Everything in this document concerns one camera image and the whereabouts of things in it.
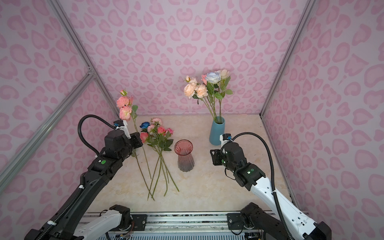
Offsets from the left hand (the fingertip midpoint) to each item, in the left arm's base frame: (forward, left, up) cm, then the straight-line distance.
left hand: (140, 130), depth 74 cm
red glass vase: (-6, -21, -9) cm, 24 cm away
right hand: (-8, -36, -7) cm, 37 cm away
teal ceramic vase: (+10, -40, -13) cm, 43 cm away
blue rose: (+24, +9, -24) cm, 35 cm away
